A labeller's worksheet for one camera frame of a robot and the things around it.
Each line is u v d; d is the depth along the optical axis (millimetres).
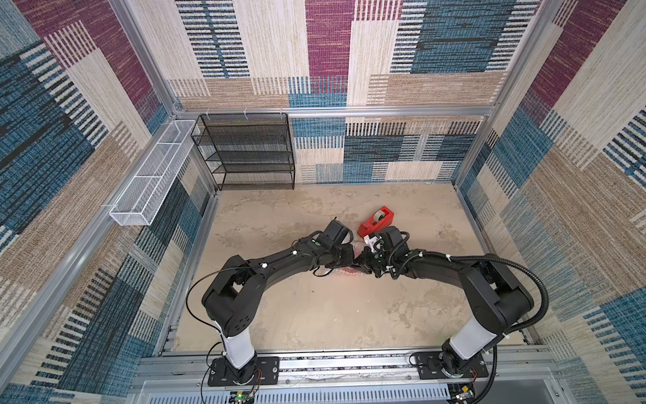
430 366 732
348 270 873
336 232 698
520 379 771
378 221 1013
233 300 463
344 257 793
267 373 737
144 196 719
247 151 1091
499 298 465
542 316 443
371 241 878
